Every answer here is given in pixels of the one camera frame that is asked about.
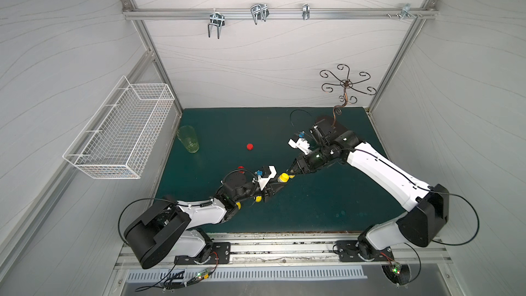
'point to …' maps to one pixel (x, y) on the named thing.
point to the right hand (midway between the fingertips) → (291, 172)
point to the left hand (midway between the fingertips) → (284, 181)
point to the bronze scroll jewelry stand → (347, 85)
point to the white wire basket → (117, 142)
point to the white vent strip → (185, 275)
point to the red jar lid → (250, 146)
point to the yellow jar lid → (258, 199)
